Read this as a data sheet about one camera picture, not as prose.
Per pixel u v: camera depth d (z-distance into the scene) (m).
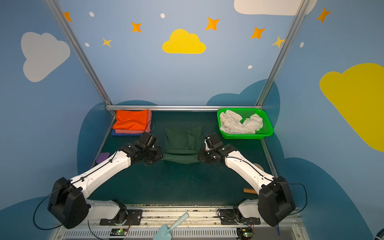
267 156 1.03
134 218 0.74
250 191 0.82
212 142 0.65
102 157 0.95
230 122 1.12
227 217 0.74
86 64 0.89
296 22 0.74
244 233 0.72
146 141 0.64
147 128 1.07
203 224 0.74
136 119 1.10
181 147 0.99
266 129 1.07
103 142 1.10
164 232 0.69
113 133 1.04
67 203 0.40
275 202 0.42
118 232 0.72
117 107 1.23
